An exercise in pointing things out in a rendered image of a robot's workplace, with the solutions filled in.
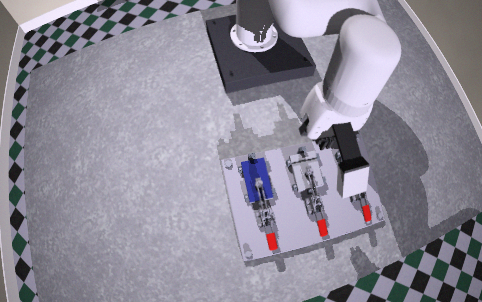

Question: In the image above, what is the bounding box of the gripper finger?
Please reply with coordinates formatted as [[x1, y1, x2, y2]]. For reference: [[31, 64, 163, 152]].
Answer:
[[299, 118, 329, 150], [325, 136, 336, 149]]

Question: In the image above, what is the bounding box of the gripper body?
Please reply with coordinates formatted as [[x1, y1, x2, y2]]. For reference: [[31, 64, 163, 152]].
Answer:
[[300, 81, 373, 139]]

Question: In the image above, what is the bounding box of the toggle clamp with red handle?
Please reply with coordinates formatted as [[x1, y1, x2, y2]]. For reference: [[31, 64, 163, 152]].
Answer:
[[350, 191, 372, 222], [255, 178, 278, 250], [304, 166, 328, 237]]

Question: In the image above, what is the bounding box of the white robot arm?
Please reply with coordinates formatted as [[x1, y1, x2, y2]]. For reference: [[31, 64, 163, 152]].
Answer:
[[230, 0, 401, 199]]

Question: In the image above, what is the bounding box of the blue rectangular plate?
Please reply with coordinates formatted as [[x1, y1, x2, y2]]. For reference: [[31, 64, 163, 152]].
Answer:
[[241, 158, 273, 203]]

